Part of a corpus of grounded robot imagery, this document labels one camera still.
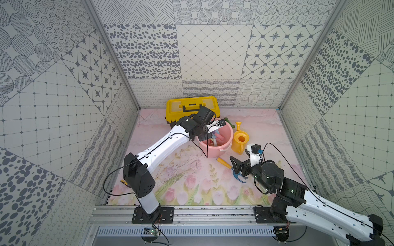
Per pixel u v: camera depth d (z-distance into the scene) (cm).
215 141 93
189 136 53
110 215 75
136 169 42
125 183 48
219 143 93
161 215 73
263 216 73
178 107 98
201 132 66
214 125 66
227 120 114
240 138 93
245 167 60
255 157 60
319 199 49
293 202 51
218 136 90
